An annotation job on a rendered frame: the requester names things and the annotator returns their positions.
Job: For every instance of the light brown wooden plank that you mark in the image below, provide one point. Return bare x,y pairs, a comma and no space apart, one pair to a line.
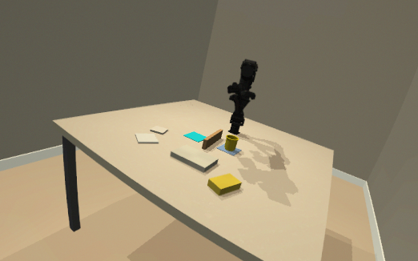
211,139

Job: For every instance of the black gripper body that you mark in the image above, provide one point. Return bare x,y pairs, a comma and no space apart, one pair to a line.
245,94

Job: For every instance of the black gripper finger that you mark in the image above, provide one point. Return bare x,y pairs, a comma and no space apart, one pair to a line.
242,103
236,101

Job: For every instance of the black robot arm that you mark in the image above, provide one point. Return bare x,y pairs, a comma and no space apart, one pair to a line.
248,69

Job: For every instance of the yellow rectangular block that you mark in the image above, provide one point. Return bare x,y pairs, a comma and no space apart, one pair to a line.
224,184

